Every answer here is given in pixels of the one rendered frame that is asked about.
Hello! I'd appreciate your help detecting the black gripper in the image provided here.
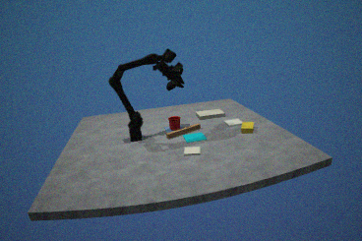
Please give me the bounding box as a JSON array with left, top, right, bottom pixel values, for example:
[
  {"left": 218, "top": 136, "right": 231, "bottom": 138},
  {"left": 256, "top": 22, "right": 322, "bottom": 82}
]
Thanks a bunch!
[{"left": 162, "top": 66, "right": 185, "bottom": 90}]

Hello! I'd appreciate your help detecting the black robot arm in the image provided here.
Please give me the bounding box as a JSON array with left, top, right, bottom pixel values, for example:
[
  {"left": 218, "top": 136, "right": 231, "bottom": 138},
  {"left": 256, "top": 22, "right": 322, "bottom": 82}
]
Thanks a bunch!
[{"left": 109, "top": 49, "right": 183, "bottom": 142}]

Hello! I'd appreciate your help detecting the red cup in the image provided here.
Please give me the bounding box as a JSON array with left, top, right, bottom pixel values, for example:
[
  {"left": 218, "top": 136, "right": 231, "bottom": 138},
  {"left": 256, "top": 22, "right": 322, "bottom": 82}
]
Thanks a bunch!
[{"left": 168, "top": 116, "right": 180, "bottom": 131}]

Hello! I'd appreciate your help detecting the yellow rectangular block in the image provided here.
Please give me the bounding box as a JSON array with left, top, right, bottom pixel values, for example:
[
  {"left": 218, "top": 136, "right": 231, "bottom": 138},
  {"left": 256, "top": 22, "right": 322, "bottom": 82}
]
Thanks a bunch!
[{"left": 241, "top": 122, "right": 254, "bottom": 134}]

